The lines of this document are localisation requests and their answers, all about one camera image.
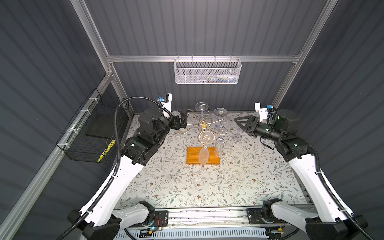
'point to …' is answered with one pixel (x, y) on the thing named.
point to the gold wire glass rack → (205, 126)
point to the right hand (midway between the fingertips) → (237, 123)
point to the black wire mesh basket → (91, 136)
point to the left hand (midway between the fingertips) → (176, 108)
